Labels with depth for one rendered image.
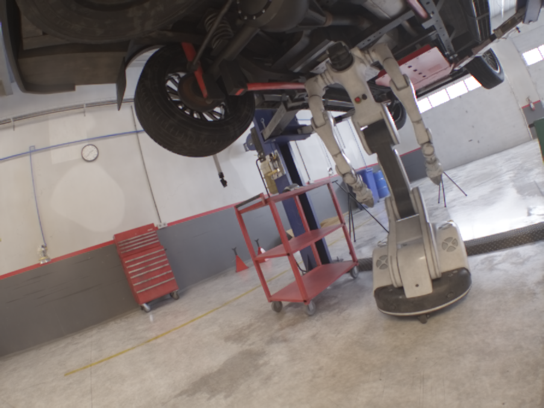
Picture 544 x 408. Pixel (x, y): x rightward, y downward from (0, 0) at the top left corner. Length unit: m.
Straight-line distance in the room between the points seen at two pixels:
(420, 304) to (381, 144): 0.83
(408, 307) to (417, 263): 0.23
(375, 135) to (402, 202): 0.40
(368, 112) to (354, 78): 0.20
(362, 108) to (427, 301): 1.03
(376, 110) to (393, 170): 0.34
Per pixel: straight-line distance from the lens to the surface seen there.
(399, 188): 1.54
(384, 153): 1.46
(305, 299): 1.83
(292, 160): 2.95
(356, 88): 1.51
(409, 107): 1.31
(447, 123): 11.03
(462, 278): 1.38
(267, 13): 1.12
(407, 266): 1.26
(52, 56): 1.55
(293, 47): 1.70
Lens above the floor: 0.77
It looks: 2 degrees up
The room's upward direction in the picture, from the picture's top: 20 degrees counter-clockwise
